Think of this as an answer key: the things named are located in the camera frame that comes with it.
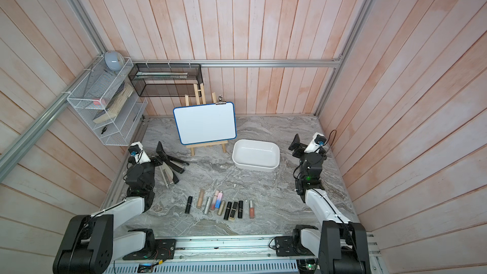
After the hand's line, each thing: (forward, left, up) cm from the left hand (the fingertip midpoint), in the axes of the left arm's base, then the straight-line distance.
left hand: (152, 146), depth 84 cm
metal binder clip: (+19, -30, +10) cm, 37 cm away
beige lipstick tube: (-17, -21, -17) cm, 32 cm away
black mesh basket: (+41, +3, +7) cm, 42 cm away
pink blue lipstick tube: (-18, -30, -17) cm, 39 cm away
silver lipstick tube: (-21, -25, -17) cm, 36 cm away
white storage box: (+7, -49, -19) cm, 53 cm away
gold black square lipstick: (-26, -36, -16) cm, 47 cm away
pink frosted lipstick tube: (-19, -28, -16) cm, 38 cm away
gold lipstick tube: (-22, -31, -17) cm, 42 cm away
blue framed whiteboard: (+15, -22, -1) cm, 27 cm away
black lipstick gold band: (-23, -34, -16) cm, 45 cm away
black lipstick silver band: (-21, -16, -17) cm, 31 cm away
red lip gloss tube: (-24, -45, -16) cm, 53 cm away
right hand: (+3, -69, +4) cm, 69 cm away
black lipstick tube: (-22, -40, -17) cm, 49 cm away
